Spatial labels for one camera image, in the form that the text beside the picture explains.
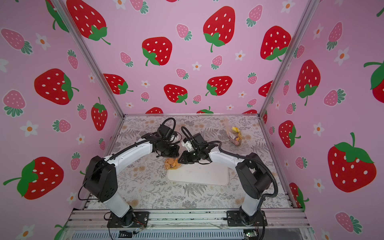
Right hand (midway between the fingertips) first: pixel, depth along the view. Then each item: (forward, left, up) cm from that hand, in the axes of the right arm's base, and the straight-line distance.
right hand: (176, 164), depth 82 cm
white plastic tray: (+1, -20, -11) cm, 23 cm away
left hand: (+7, -1, -1) cm, 7 cm away
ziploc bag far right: (+28, -35, -4) cm, 45 cm away
